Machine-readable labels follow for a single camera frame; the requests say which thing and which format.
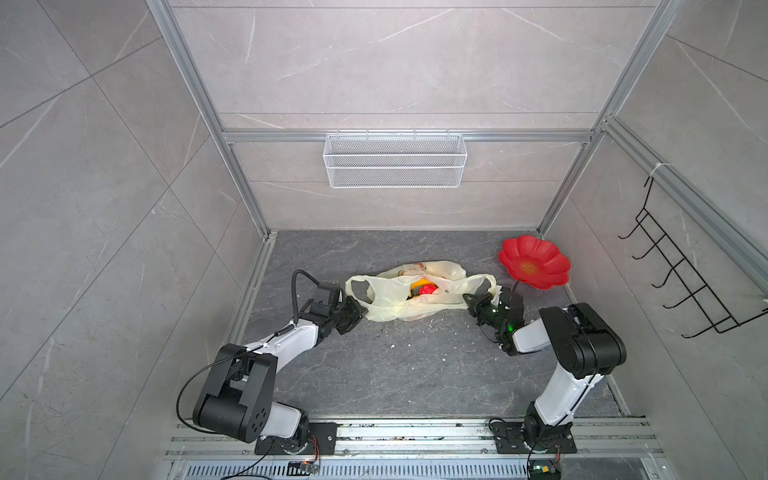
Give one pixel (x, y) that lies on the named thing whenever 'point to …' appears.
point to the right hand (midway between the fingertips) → (461, 290)
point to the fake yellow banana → (415, 287)
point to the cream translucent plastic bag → (385, 294)
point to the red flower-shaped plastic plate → (535, 262)
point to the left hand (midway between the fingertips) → (368, 303)
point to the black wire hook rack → (720, 317)
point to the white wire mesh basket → (395, 161)
